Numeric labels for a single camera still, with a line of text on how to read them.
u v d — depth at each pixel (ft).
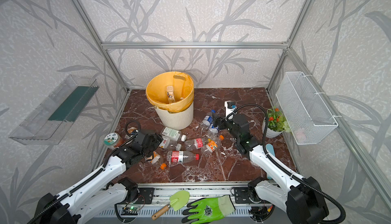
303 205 1.27
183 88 3.21
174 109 2.53
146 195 2.42
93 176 1.53
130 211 2.35
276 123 2.77
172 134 3.01
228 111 2.21
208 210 2.25
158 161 2.70
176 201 2.36
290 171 1.47
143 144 2.04
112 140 2.77
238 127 1.91
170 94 3.09
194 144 2.90
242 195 2.39
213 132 3.07
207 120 3.16
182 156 2.64
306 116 2.07
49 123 2.10
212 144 2.83
